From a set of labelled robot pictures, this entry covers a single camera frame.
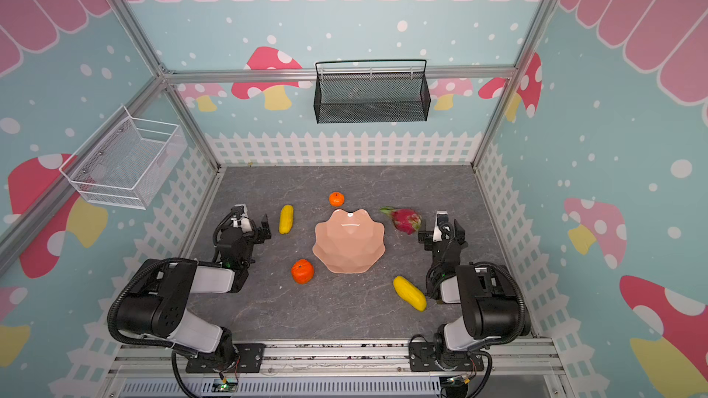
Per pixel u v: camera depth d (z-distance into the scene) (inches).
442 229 29.2
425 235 32.6
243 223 31.0
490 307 17.6
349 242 38.6
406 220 36.8
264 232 34.3
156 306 17.6
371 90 37.1
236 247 27.6
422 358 29.1
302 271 33.7
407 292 32.6
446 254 27.9
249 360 29.3
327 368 29.2
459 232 32.6
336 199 41.6
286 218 39.2
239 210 31.0
